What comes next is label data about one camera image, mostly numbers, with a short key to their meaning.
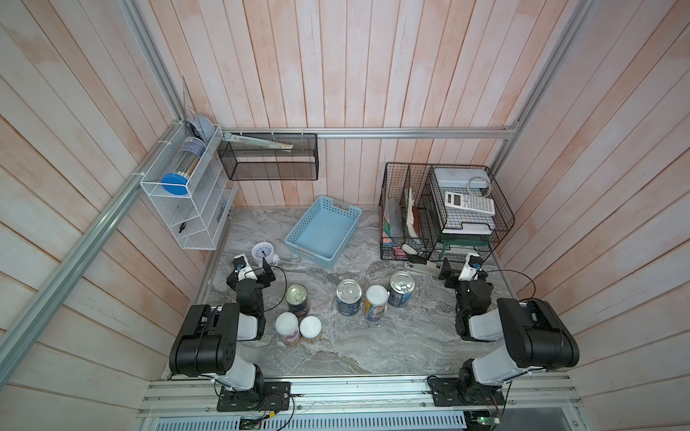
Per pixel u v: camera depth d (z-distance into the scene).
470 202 0.93
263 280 0.82
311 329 0.79
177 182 0.68
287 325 0.75
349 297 0.82
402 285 0.84
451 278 0.82
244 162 1.06
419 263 0.98
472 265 0.76
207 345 0.45
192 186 0.71
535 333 0.46
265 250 1.03
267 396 0.73
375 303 0.78
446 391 0.73
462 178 0.99
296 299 0.81
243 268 0.76
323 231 1.09
